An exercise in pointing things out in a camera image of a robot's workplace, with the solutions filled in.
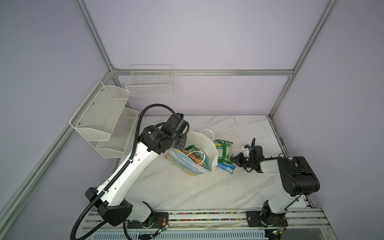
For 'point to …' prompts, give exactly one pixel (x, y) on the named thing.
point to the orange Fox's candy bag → (198, 161)
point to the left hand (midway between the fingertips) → (176, 140)
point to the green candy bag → (224, 151)
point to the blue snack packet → (228, 168)
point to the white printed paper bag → (204, 140)
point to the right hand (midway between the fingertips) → (230, 158)
